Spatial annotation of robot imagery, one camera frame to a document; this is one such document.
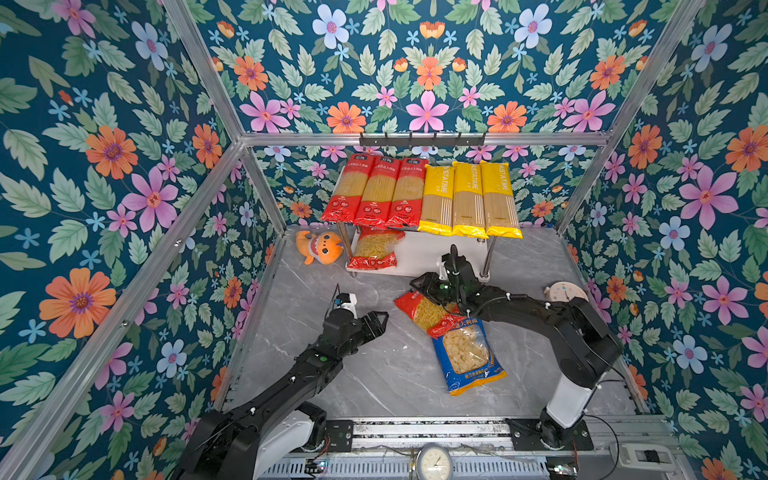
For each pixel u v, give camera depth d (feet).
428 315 2.95
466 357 2.74
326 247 3.35
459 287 2.34
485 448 2.39
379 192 2.57
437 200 2.51
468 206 2.46
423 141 3.04
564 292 3.22
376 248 3.27
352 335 2.26
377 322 2.46
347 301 2.55
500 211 2.41
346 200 2.48
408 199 2.51
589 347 1.62
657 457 2.22
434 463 2.18
